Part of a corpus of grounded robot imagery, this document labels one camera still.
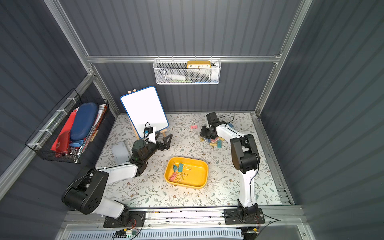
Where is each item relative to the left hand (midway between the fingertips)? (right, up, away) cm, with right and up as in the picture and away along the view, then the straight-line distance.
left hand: (167, 134), depth 84 cm
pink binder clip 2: (+3, -25, 0) cm, 25 cm away
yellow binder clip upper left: (+20, -5, +18) cm, 27 cm away
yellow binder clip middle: (+29, -7, +15) cm, 33 cm away
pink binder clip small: (+29, -4, +14) cm, 32 cm away
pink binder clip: (+14, +4, +27) cm, 31 cm away
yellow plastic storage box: (+18, -25, +3) cm, 31 cm away
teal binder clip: (+9, -20, +7) cm, 23 cm away
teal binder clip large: (+33, -7, +18) cm, 38 cm away
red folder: (-43, -3, -19) cm, 47 cm away
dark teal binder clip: (+4, -20, +3) cm, 21 cm away
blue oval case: (-39, +9, -11) cm, 41 cm away
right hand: (+23, 0, +17) cm, 29 cm away
